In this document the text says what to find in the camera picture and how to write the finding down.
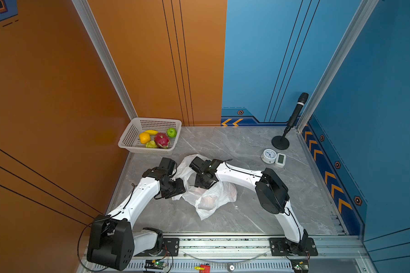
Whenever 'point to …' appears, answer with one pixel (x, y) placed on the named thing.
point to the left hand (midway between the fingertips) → (181, 189)
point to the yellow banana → (151, 132)
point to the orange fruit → (207, 202)
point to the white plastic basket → (129, 139)
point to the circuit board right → (300, 265)
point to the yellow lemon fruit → (144, 137)
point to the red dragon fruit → (162, 140)
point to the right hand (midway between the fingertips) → (197, 187)
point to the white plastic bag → (225, 192)
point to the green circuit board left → (155, 264)
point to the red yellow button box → (203, 268)
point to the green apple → (171, 132)
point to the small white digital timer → (280, 160)
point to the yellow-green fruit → (151, 144)
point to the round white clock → (269, 156)
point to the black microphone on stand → (282, 142)
